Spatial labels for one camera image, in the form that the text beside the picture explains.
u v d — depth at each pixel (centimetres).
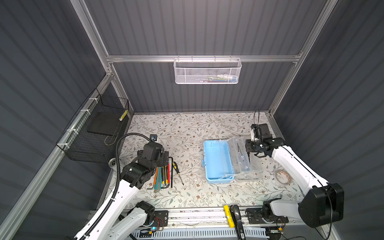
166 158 68
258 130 66
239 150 87
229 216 74
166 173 87
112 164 78
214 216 75
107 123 78
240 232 67
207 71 124
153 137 63
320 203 39
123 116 81
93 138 73
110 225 42
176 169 89
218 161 88
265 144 59
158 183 84
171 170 90
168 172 89
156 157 56
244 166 80
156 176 87
